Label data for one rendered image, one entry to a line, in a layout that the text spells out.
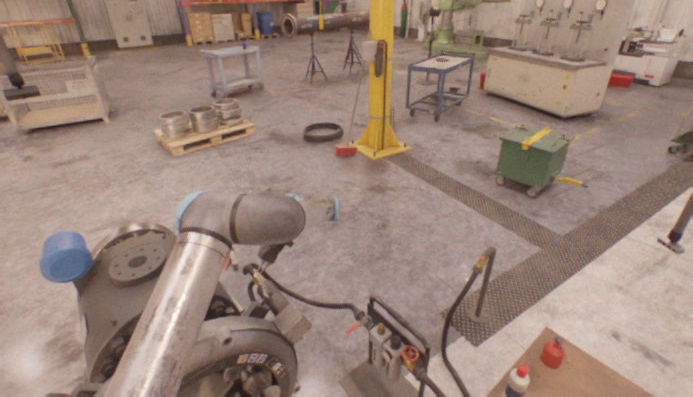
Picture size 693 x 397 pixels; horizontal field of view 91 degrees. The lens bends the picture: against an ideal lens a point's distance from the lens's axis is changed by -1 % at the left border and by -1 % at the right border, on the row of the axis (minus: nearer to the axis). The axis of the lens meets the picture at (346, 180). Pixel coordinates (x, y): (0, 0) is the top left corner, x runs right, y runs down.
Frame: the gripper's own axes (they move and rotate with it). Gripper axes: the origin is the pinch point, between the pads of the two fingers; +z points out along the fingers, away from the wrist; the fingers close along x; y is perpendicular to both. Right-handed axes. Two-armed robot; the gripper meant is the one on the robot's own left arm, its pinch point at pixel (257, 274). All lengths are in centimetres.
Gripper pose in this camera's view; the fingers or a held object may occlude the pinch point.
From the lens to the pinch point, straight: 153.9
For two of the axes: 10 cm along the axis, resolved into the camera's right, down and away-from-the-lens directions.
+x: -6.7, -5.4, -5.2
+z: -5.8, 8.1, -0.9
